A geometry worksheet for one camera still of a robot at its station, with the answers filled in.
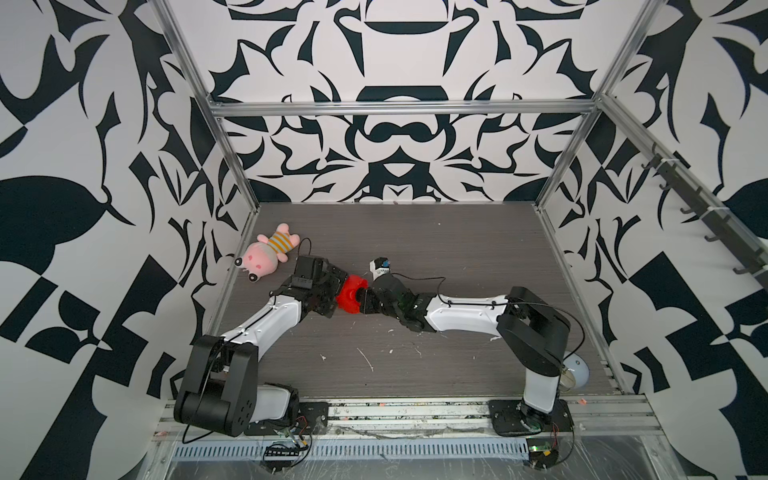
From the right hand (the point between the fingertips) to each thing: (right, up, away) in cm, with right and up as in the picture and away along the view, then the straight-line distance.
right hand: (355, 291), depth 86 cm
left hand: (-3, +3, +4) cm, 6 cm away
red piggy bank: (-2, -1, -3) cm, 4 cm away
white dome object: (+55, -18, -12) cm, 59 cm away
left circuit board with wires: (-16, -37, -14) cm, 43 cm away
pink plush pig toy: (-31, +9, +10) cm, 34 cm away
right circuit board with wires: (+46, -35, -15) cm, 59 cm away
